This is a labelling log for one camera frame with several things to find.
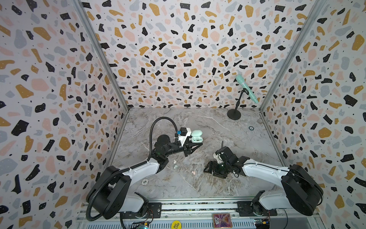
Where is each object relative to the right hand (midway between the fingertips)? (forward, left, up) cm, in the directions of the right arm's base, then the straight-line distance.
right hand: (207, 170), depth 83 cm
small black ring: (+38, -37, -6) cm, 53 cm away
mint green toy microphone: (+54, -24, +25) cm, 64 cm away
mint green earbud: (+4, +19, -4) cm, 20 cm away
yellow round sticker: (-26, +16, -4) cm, 30 cm away
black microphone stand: (+51, -26, -6) cm, 57 cm away
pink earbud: (+1, +8, -5) cm, 9 cm away
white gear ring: (-5, +36, -5) cm, 37 cm away
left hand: (+8, +4, +21) cm, 23 cm away
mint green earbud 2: (+7, +20, -4) cm, 21 cm away
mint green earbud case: (+9, +6, +22) cm, 24 cm away
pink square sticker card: (-23, -6, -3) cm, 25 cm away
